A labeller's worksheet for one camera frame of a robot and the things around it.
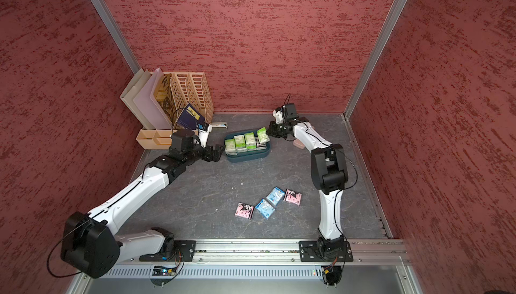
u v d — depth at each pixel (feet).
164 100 3.26
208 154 2.38
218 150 2.43
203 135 2.36
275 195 2.82
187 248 2.43
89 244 1.28
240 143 3.29
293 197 2.80
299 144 3.45
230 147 3.16
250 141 3.32
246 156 3.12
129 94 2.87
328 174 1.81
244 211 2.66
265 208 2.72
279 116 3.02
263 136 3.19
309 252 2.41
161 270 2.36
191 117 3.53
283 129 2.80
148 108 3.11
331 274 2.25
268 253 2.48
